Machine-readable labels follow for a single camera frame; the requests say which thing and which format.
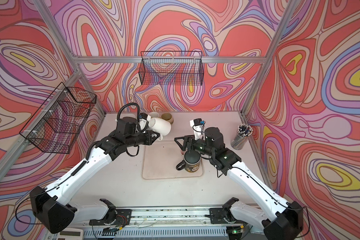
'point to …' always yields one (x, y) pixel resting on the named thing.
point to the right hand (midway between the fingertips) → (180, 142)
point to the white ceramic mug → (160, 126)
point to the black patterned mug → (191, 163)
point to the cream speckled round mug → (168, 117)
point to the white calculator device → (70, 234)
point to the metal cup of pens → (244, 131)
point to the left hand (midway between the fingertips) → (160, 133)
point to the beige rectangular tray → (159, 160)
